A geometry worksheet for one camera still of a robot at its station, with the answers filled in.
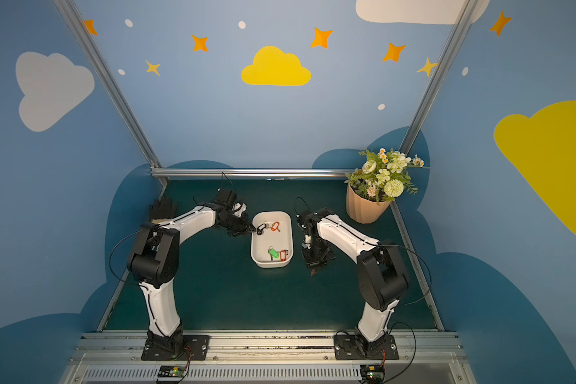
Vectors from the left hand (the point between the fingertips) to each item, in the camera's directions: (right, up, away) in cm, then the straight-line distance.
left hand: (255, 227), depth 97 cm
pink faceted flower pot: (+45, +7, 0) cm, 45 cm away
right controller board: (+40, -43, -24) cm, 64 cm away
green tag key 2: (+23, -16, -10) cm, 30 cm away
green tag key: (+8, -11, -1) cm, 13 cm away
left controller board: (-21, -42, -25) cm, 53 cm away
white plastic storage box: (+7, -7, +2) cm, 10 cm away
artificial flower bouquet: (+48, +20, -14) cm, 54 cm away
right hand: (+25, -13, -12) cm, 31 cm away
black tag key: (+2, -1, +7) cm, 8 cm away
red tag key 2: (+12, -11, -2) cm, 17 cm away
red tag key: (+8, 0, +7) cm, 11 cm away
